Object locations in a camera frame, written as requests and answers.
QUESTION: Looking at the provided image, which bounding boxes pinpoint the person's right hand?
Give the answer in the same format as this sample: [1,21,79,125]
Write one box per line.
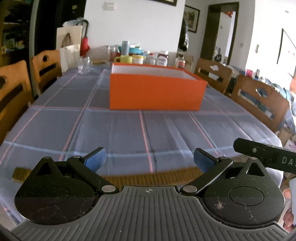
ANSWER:
[281,177,295,232]

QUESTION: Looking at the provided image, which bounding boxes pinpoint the far right wooden chair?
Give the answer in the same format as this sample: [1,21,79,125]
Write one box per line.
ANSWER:
[231,74,290,133]

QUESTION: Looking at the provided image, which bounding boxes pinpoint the wooden chair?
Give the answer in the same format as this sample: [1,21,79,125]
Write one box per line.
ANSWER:
[30,50,62,96]
[0,60,34,142]
[231,74,290,133]
[194,58,233,94]

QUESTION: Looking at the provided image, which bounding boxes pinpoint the blue plaid tablecloth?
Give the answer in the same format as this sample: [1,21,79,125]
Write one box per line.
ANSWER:
[1,65,281,224]

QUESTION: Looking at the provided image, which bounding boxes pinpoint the near right wooden chair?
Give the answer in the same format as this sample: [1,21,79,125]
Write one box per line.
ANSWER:
[194,58,233,94]

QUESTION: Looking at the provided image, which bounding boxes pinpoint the orange cardboard box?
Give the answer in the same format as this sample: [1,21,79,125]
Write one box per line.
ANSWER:
[109,63,207,111]

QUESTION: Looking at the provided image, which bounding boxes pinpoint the near left wooden chair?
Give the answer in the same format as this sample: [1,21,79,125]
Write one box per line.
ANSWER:
[0,60,34,142]

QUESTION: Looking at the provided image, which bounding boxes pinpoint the clear glass jar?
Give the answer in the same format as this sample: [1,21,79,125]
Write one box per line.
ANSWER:
[78,56,92,74]

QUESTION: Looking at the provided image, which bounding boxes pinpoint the far left wooden chair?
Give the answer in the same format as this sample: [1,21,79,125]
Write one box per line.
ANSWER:
[30,50,62,96]

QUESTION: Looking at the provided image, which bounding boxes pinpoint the cardboard carton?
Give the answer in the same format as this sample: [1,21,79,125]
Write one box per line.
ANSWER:
[184,54,194,72]

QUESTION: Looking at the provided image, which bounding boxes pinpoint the green mug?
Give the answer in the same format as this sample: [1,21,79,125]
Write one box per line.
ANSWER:
[114,55,133,64]

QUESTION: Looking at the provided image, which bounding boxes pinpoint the white jar yellow lid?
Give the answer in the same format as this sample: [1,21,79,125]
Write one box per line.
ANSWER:
[132,54,144,64]

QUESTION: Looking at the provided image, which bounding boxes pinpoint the purple Centrum vitamin bottle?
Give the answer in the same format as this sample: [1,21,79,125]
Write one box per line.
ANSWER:
[156,51,169,67]

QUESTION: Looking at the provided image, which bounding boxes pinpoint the red folded umbrella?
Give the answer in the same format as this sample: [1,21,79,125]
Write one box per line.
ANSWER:
[76,19,91,57]

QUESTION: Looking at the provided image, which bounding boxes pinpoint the dark hanging coat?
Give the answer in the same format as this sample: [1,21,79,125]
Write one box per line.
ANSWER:
[178,19,189,52]

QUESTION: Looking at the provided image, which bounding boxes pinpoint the teal lidded container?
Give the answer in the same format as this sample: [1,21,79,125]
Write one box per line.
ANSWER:
[129,46,144,55]

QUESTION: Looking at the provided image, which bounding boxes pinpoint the light blue thermos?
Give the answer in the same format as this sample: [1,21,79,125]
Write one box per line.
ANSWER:
[121,41,130,56]

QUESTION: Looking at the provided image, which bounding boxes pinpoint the white paper bag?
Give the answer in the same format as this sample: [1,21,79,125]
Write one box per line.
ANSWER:
[56,25,82,73]

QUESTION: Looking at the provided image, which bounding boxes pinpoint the small framed picture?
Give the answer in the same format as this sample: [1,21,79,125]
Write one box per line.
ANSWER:
[184,5,200,33]

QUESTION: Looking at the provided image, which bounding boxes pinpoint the dark wooden shelf cabinet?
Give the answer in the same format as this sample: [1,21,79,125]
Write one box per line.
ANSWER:
[1,1,33,66]

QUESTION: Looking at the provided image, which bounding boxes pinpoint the large framed picture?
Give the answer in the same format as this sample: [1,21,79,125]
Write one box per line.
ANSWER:
[153,0,177,6]

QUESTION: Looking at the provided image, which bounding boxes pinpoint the white wall switch box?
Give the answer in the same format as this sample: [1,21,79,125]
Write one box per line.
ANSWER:
[103,1,115,11]

